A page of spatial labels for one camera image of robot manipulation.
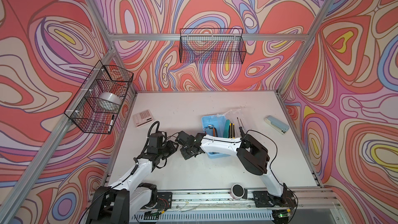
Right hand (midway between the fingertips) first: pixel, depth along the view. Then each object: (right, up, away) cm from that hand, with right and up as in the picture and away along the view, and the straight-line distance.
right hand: (189, 155), depth 89 cm
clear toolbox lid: (+27, +24, +6) cm, 37 cm away
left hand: (-6, +7, -2) cm, 9 cm away
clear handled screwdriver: (+31, +16, -3) cm, 35 cm away
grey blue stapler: (+56, +17, +9) cm, 59 cm away
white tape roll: (-35, +31, -20) cm, 51 cm away
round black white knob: (+24, -12, -17) cm, 32 cm away
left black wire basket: (-45, +27, -23) cm, 57 cm away
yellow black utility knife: (+25, +13, -3) cm, 28 cm away
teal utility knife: (+22, +14, -1) cm, 26 cm away
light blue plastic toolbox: (+19, +18, +11) cm, 29 cm away
